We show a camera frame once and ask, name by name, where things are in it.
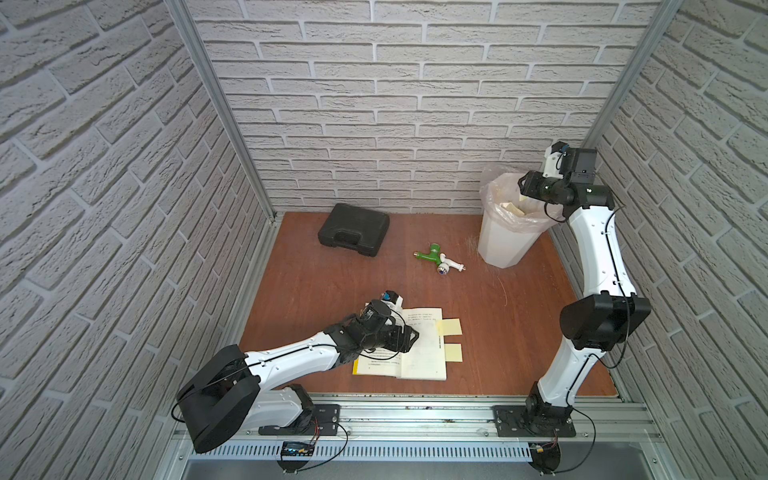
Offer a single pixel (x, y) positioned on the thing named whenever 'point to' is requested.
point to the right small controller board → (545, 457)
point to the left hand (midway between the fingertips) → (404, 323)
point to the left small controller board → (297, 449)
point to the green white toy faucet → (439, 258)
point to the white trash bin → (502, 248)
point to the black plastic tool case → (359, 228)
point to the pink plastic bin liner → (507, 207)
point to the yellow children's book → (425, 361)
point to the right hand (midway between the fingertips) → (532, 180)
